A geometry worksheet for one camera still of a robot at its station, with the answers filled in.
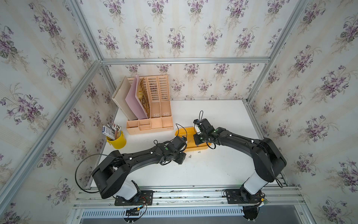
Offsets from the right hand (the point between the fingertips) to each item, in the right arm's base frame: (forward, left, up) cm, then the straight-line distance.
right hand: (196, 138), depth 90 cm
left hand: (-13, +8, -2) cm, 15 cm away
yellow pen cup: (-6, +50, +1) cm, 50 cm away
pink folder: (+14, +40, +20) cm, 47 cm away
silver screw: (-7, -2, -6) cm, 9 cm away
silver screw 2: (-10, +4, -6) cm, 12 cm away
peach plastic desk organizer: (+13, +25, +3) cm, 28 cm away
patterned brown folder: (+27, +38, +13) cm, 48 cm away
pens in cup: (-2, +52, +8) cm, 52 cm away
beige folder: (+15, +48, +23) cm, 55 cm away
